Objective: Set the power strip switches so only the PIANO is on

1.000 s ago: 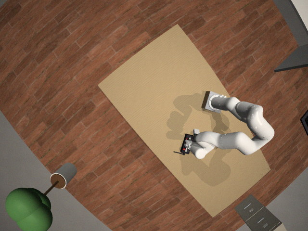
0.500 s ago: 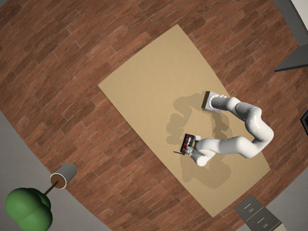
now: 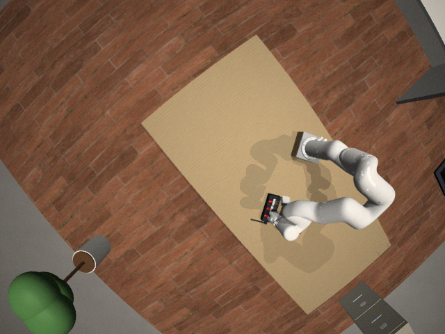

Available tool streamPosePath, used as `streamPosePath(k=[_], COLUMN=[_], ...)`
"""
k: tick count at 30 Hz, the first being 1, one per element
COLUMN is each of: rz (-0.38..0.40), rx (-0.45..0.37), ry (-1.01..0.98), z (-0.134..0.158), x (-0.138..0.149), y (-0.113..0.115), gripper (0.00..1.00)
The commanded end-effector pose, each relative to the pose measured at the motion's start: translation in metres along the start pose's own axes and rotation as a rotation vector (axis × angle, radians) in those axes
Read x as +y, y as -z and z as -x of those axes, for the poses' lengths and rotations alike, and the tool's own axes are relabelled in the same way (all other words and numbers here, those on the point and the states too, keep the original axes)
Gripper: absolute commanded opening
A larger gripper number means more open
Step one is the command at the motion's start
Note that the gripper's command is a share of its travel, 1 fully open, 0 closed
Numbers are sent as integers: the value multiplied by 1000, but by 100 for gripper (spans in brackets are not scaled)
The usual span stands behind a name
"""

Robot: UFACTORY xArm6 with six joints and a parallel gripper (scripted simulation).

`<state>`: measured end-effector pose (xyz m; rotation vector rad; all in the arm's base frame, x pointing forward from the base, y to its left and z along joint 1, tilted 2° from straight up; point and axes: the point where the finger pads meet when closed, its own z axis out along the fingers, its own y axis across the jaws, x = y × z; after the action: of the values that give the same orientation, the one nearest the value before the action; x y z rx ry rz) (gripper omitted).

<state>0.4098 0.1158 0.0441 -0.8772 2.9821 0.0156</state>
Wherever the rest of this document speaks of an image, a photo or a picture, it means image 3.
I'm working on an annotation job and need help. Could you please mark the black power strip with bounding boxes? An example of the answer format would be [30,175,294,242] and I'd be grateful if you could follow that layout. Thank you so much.
[255,193,281,225]

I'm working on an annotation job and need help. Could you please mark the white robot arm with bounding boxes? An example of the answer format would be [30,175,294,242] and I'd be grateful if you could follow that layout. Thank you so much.
[273,137,395,241]

